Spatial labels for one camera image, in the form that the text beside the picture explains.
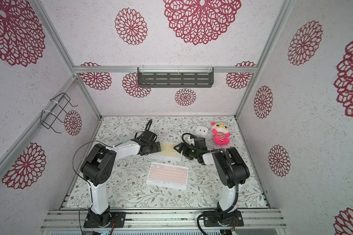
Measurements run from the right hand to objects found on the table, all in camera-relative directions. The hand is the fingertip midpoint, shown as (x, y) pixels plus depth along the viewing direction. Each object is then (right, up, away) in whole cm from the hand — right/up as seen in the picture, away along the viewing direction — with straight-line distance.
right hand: (176, 149), depth 95 cm
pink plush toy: (+32, +11, +8) cm, 34 cm away
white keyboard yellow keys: (-6, -2, +4) cm, 8 cm away
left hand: (-14, -1, +5) cm, 15 cm away
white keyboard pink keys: (-5, -15, -6) cm, 17 cm away
